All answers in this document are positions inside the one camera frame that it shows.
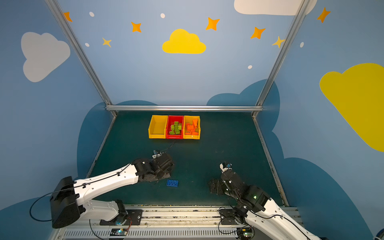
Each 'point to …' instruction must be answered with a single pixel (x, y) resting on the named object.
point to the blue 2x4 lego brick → (172, 183)
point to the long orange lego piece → (192, 133)
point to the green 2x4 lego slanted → (176, 123)
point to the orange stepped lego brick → (190, 127)
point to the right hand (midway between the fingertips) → (216, 181)
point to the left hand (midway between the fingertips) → (170, 174)
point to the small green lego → (172, 132)
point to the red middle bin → (171, 119)
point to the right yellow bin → (189, 119)
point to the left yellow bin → (157, 127)
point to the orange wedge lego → (195, 121)
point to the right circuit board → (245, 233)
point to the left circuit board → (119, 232)
